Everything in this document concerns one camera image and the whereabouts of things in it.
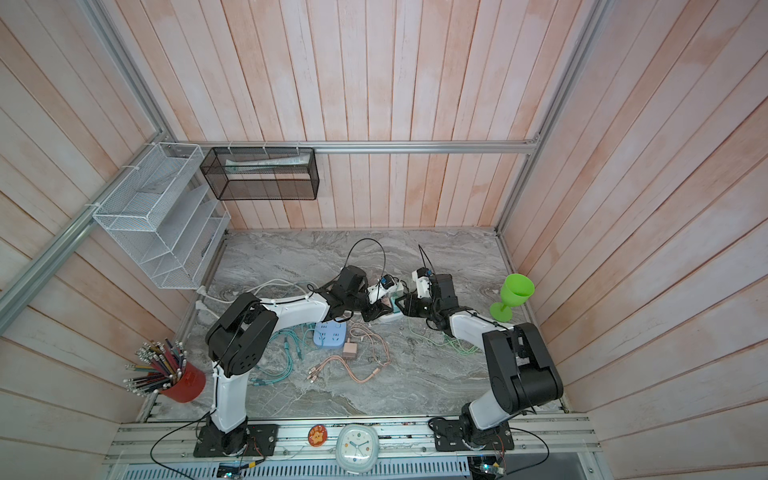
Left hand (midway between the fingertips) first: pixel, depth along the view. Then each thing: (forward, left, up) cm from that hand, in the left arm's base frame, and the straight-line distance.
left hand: (387, 307), depth 93 cm
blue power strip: (-9, +17, -1) cm, 19 cm away
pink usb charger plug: (-13, +12, -4) cm, 17 cm away
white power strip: (+2, -1, +3) cm, 4 cm away
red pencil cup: (-22, +55, +7) cm, 60 cm away
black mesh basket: (+43, +44, +20) cm, 65 cm away
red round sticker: (-34, +18, -5) cm, 39 cm away
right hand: (+1, -4, +1) cm, 4 cm away
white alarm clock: (-38, +8, -2) cm, 38 cm away
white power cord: (+10, +65, -5) cm, 66 cm away
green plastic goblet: (-1, -37, +11) cm, 38 cm away
